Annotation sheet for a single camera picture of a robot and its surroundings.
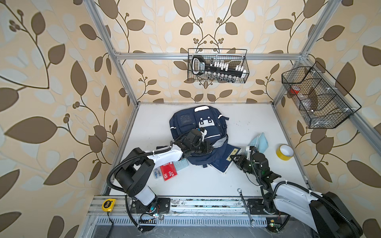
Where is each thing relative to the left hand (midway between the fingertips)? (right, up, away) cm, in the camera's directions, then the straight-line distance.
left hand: (212, 146), depth 84 cm
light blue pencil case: (+31, +1, +7) cm, 31 cm away
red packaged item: (-26, -16, +3) cm, 30 cm away
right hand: (+11, -7, +2) cm, 13 cm away
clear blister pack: (-32, -16, +2) cm, 36 cm away
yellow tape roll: (+42, -7, +6) cm, 43 cm away
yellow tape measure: (-53, -28, -10) cm, 61 cm away
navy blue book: (+6, -11, 0) cm, 12 cm away
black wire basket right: (+54, +23, -11) cm, 60 cm away
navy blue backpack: (+3, +11, +18) cm, 21 cm away
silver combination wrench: (+18, -34, -14) cm, 41 cm away
